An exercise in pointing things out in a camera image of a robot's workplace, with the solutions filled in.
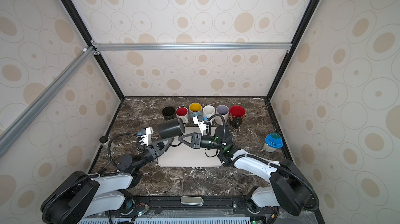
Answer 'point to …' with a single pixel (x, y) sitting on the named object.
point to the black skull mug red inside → (236, 115)
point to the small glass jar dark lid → (104, 141)
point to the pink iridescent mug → (224, 110)
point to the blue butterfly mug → (195, 109)
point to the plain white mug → (182, 112)
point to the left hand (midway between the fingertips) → (174, 143)
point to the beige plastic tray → (210, 131)
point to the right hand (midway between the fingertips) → (180, 142)
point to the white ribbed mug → (208, 112)
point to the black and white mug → (168, 112)
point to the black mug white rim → (172, 127)
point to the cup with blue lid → (273, 141)
